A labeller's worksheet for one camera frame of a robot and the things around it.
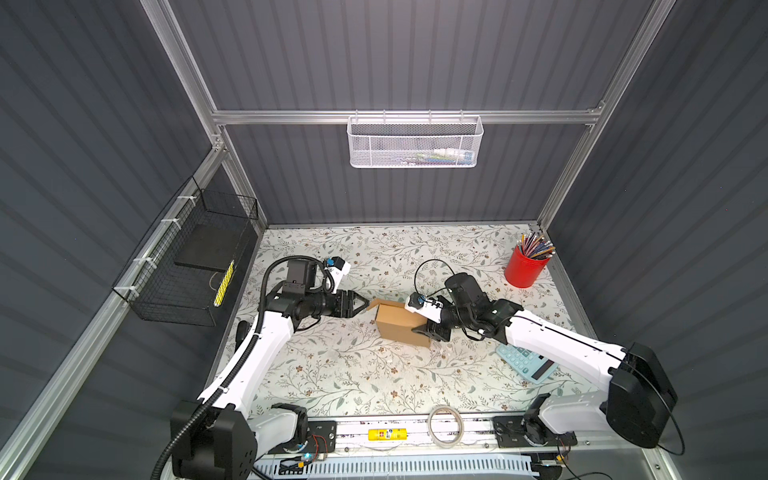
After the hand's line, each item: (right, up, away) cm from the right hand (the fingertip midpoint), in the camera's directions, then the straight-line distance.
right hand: (420, 319), depth 80 cm
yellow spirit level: (-9, -27, -7) cm, 29 cm away
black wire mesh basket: (-59, +14, -7) cm, 61 cm away
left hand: (-16, +5, -2) cm, 17 cm away
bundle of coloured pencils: (+40, +20, +16) cm, 47 cm away
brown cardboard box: (-6, 0, -3) cm, 7 cm away
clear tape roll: (+10, -27, -5) cm, 29 cm away
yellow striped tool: (-48, +11, -10) cm, 50 cm away
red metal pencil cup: (+37, +12, +20) cm, 44 cm away
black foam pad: (-54, +20, -4) cm, 58 cm away
